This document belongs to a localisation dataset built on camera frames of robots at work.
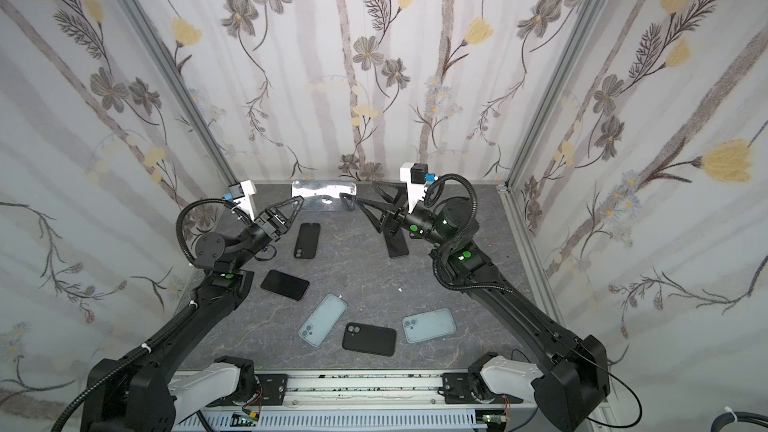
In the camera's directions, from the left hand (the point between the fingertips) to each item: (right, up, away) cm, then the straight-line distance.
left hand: (297, 197), depth 64 cm
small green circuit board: (-17, -55, +9) cm, 59 cm away
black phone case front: (+14, -39, +18) cm, 46 cm away
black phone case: (-9, -13, +38) cm, 41 cm away
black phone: (-12, -26, +27) cm, 39 cm away
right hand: (+15, +1, -7) cm, 17 cm away
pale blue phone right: (+32, -37, +23) cm, 54 cm away
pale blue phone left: (0, -35, +22) cm, 42 cm away
